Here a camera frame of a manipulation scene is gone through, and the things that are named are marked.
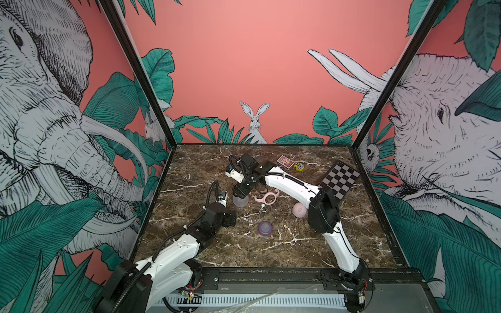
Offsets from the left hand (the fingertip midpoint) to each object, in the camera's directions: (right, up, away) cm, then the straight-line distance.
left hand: (227, 205), depth 87 cm
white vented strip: (+14, -32, -17) cm, 39 cm away
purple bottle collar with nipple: (+17, -10, -3) cm, 20 cm away
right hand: (+4, +8, +2) cm, 9 cm away
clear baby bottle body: (+5, -1, +9) cm, 11 cm away
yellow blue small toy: (+38, +17, +23) cm, 48 cm away
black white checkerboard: (+58, +10, +15) cm, 61 cm away
